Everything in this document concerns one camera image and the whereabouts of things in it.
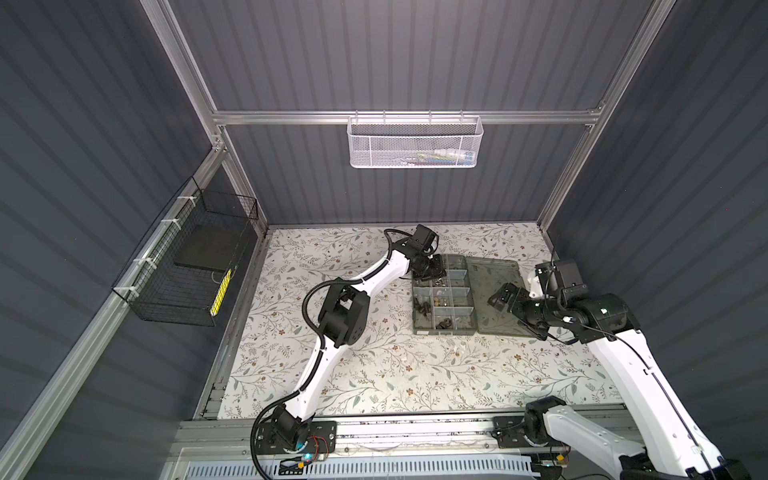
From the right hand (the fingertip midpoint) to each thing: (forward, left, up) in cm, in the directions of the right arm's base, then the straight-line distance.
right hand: (504, 311), depth 71 cm
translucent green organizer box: (+16, +6, -23) cm, 29 cm away
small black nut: (+7, +11, -21) cm, 25 cm away
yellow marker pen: (-1, +67, +7) cm, 67 cm away
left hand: (+23, +10, -16) cm, 30 cm away
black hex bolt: (+12, +17, -20) cm, 29 cm away
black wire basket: (+7, +79, +7) cm, 79 cm away
